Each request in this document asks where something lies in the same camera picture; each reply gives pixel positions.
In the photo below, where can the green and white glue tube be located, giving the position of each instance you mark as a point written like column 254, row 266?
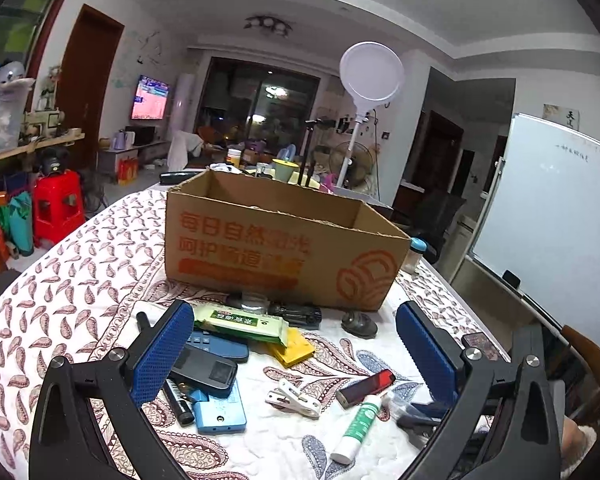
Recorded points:
column 357, row 430

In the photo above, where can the whiteboard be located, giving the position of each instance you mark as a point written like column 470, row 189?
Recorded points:
column 555, row 210

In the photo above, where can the printed cardboard box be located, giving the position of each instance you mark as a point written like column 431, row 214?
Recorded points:
column 260, row 240

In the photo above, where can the black device with screen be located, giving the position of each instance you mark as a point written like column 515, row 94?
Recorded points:
column 205, row 367

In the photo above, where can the yellow sponge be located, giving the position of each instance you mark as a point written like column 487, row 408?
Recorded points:
column 295, row 350

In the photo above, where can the black tripod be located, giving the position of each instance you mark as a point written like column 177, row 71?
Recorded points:
column 311, row 150

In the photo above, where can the person's fleece clothing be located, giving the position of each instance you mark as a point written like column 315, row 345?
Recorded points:
column 577, row 447

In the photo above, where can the black rectangular gadget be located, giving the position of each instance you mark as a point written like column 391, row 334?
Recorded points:
column 295, row 314

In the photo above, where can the wooden shelf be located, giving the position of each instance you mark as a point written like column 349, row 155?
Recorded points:
column 30, row 147

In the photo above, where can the clear storage bin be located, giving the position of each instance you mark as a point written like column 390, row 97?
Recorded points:
column 0, row 120

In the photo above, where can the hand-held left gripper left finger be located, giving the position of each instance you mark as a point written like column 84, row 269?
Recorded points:
column 162, row 350

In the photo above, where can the blue-capped clear jar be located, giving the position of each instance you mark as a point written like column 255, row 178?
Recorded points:
column 415, row 255

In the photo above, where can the dark glass sliding door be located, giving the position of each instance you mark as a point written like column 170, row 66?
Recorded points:
column 250, row 105

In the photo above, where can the yellow-green plastic cup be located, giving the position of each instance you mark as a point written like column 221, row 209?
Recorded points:
column 285, row 170

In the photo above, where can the beige sewing machine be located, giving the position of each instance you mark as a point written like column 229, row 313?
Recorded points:
column 45, row 121

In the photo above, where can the red plastic stool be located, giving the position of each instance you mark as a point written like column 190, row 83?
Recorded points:
column 57, row 210

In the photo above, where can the blue calculator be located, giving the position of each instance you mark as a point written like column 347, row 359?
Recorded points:
column 220, row 347

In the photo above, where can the wall calligraphy picture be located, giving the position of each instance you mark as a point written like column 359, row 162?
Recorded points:
column 560, row 116

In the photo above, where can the white plastic clip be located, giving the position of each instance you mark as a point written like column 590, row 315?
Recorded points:
column 290, row 397

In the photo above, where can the brown wooden door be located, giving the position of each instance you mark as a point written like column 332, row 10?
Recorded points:
column 90, row 90

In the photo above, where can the white tower air conditioner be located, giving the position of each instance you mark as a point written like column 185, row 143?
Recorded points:
column 185, row 105

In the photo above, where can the green plastic stool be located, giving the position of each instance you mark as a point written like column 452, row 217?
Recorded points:
column 20, row 220

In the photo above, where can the paisley quilted tablecloth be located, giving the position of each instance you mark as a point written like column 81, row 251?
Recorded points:
column 80, row 285

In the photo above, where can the black computer mouse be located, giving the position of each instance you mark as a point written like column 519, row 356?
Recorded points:
column 359, row 323

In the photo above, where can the black marker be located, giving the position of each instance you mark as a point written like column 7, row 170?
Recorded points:
column 180, row 405

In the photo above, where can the electric fan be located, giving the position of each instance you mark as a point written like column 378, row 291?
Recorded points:
column 357, row 165

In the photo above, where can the television cabinet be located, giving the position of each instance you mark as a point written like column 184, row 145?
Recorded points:
column 145, row 152

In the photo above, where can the red and black lighter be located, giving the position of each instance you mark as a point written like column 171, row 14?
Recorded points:
column 365, row 387

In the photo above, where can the black remote control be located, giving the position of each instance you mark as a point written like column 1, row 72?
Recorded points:
column 180, row 177

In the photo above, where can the green and white packet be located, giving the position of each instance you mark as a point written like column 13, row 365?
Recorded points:
column 240, row 322

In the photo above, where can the television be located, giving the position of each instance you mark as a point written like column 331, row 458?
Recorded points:
column 151, row 97

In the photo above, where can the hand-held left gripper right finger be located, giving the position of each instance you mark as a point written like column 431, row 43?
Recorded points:
column 425, row 355

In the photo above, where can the black clip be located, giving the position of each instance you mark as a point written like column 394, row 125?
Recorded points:
column 415, row 417

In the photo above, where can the ceiling lamp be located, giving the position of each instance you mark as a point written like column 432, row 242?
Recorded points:
column 269, row 25

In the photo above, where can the flat blue device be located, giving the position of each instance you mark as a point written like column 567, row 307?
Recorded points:
column 220, row 410

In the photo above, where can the black office chair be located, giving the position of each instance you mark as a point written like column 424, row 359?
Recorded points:
column 430, row 220

